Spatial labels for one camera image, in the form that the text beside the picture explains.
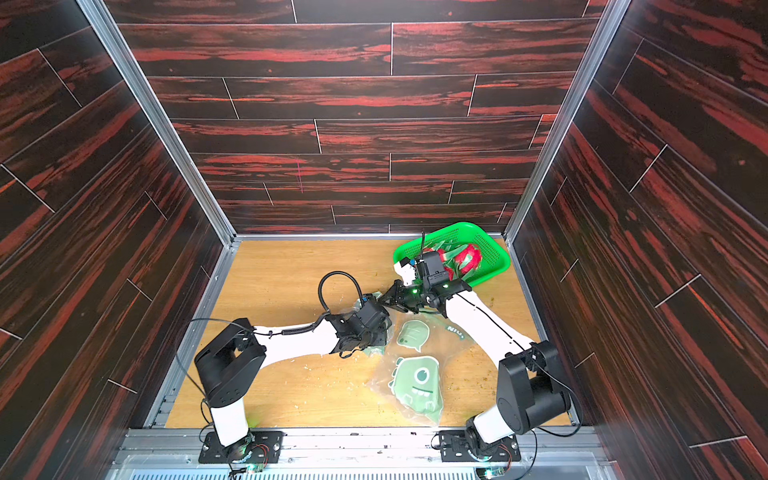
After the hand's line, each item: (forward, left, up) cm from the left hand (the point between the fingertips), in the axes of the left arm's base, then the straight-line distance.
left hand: (388, 336), depth 90 cm
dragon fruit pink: (+27, -28, +6) cm, 39 cm away
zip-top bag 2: (-4, +4, -1) cm, 6 cm away
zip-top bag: (-12, -6, +3) cm, 14 cm away
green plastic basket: (+31, -38, +2) cm, 49 cm away
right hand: (+5, +1, +13) cm, 14 cm away
